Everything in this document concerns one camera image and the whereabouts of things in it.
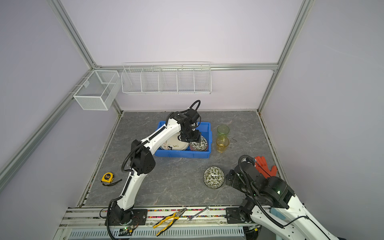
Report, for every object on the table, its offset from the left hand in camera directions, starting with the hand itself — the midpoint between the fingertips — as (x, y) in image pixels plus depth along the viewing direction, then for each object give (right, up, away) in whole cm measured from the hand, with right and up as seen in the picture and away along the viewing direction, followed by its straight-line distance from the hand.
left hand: (197, 143), depth 88 cm
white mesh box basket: (-66, +33, +11) cm, 75 cm away
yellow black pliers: (-10, -35, -14) cm, 39 cm away
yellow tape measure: (-51, -19, -3) cm, 55 cm away
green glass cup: (+18, +7, +13) cm, 23 cm away
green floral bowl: (+10, -19, -3) cm, 22 cm away
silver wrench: (-3, -36, -14) cm, 39 cm away
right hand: (+16, -15, -20) cm, 30 cm away
